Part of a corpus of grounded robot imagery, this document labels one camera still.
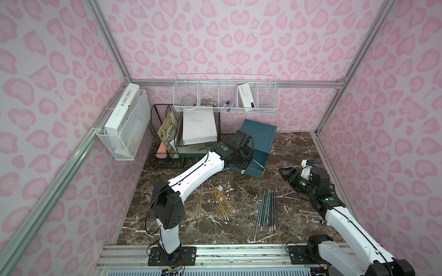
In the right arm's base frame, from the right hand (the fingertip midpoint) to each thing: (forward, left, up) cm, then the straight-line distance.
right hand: (281, 172), depth 81 cm
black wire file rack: (+17, +67, -13) cm, 70 cm away
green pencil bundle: (-13, +5, -16) cm, 22 cm away
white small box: (+36, +16, +17) cm, 43 cm away
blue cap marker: (+41, +26, +10) cm, 49 cm away
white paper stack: (+22, +41, +8) cm, 47 cm away
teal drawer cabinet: (+19, +7, +4) cm, 20 cm away
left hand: (+5, +11, +7) cm, 15 cm away
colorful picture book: (+25, +60, +2) cm, 65 cm away
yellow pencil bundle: (-7, +29, -16) cm, 34 cm away
